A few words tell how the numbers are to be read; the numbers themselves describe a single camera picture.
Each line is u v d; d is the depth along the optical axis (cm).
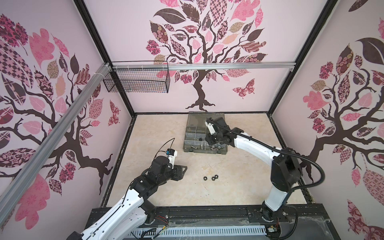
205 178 86
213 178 86
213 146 98
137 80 122
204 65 94
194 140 99
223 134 66
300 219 72
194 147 98
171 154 68
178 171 67
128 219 57
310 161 42
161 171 58
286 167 49
